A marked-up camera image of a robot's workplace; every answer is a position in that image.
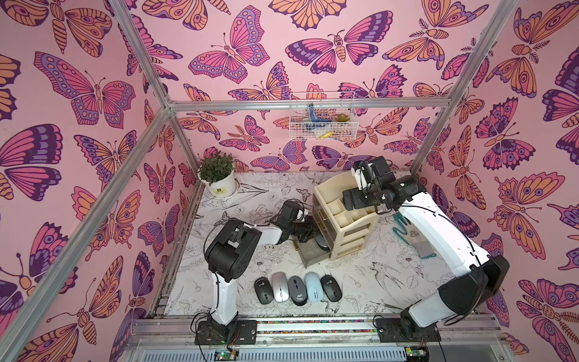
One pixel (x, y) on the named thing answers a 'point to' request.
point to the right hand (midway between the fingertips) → (357, 195)
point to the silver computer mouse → (280, 287)
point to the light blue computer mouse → (314, 286)
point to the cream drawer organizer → (345, 230)
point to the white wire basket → (323, 115)
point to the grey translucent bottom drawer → (310, 252)
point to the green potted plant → (215, 167)
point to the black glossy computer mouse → (331, 288)
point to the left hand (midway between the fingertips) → (328, 230)
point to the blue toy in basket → (314, 118)
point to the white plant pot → (222, 188)
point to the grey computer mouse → (298, 290)
